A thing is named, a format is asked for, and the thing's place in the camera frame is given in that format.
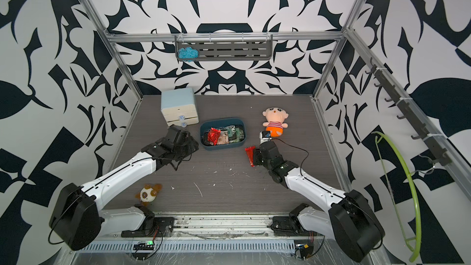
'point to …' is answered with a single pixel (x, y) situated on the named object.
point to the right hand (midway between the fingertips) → (254, 147)
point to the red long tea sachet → (249, 150)
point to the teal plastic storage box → (221, 124)
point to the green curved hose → (419, 243)
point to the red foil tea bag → (213, 135)
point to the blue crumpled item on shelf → (187, 54)
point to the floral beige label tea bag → (223, 138)
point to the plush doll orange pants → (275, 117)
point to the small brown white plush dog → (148, 193)
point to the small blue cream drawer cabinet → (179, 107)
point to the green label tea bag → (235, 134)
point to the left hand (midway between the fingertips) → (192, 141)
